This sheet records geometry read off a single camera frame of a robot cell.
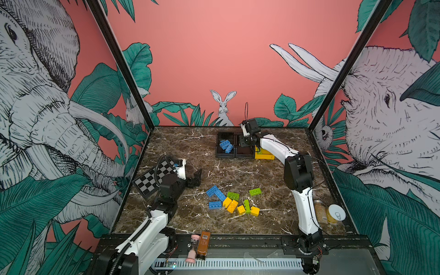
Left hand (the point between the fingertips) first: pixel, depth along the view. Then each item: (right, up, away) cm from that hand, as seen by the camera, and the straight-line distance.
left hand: (194, 166), depth 82 cm
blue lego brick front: (+10, -20, +4) cm, 23 cm away
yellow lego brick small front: (+23, -21, -1) cm, 32 cm away
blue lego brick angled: (+8, -14, +8) cm, 18 cm away
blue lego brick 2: (+18, +8, +24) cm, 31 cm away
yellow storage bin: (+37, +5, +19) cm, 42 cm away
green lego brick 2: (+19, -17, +7) cm, 27 cm away
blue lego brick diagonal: (+13, -16, +6) cm, 21 cm away
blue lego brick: (+14, +11, +24) cm, 30 cm away
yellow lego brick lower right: (+30, -22, 0) cm, 37 cm away
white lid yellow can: (+67, -21, -4) cm, 70 cm away
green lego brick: (+31, -15, +8) cm, 36 cm away
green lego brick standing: (+26, -20, +1) cm, 33 cm away
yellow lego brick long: (+19, -21, +3) cm, 28 cm away
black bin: (+13, +16, +33) cm, 39 cm away
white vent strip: (+17, -39, -12) cm, 45 cm away
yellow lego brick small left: (+16, -18, +2) cm, 25 cm away
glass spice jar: (+61, -22, -2) cm, 65 cm away
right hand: (+25, +15, +19) cm, 35 cm away
